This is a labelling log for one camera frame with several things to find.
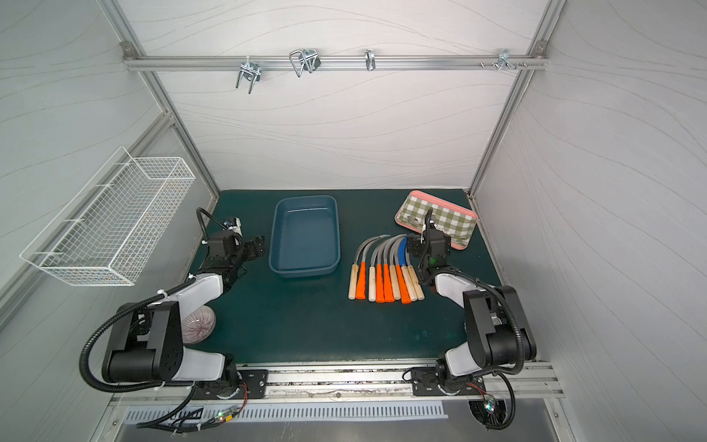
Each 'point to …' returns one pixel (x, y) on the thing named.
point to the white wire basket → (109, 234)
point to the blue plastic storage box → (305, 236)
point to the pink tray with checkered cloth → (454, 220)
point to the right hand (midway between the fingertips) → (429, 232)
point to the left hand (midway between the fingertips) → (249, 239)
